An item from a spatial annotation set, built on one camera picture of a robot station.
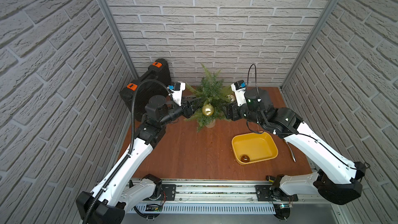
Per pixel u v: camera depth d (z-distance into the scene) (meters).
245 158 0.81
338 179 0.39
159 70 0.93
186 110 0.57
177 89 0.56
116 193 0.38
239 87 0.53
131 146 0.45
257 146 0.85
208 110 0.68
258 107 0.45
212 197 0.74
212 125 0.95
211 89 0.73
